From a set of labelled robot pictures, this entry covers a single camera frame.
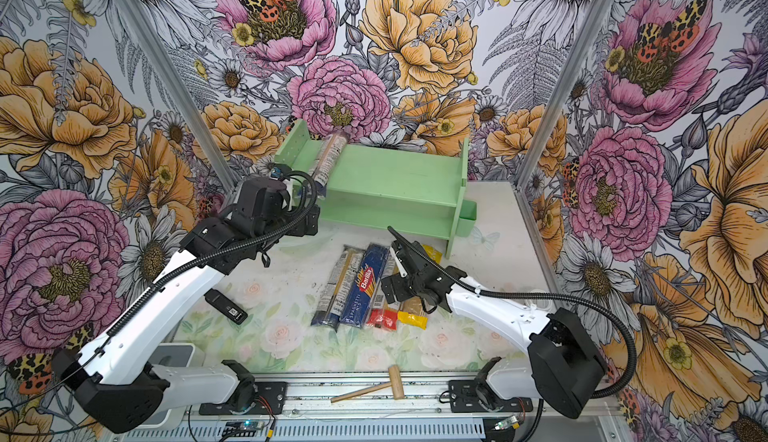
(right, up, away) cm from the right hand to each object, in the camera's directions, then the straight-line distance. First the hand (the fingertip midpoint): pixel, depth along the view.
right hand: (400, 291), depth 84 cm
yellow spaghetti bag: (+3, -6, +1) cm, 7 cm away
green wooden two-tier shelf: (0, +28, -1) cm, 28 cm away
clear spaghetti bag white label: (-18, -1, +7) cm, 19 cm away
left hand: (-24, +20, -12) cm, 34 cm away
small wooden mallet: (-2, -21, -8) cm, 22 cm away
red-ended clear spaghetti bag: (-5, -6, +1) cm, 8 cm away
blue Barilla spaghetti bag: (-10, 0, +6) cm, 12 cm away
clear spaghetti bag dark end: (-21, +36, +2) cm, 42 cm away
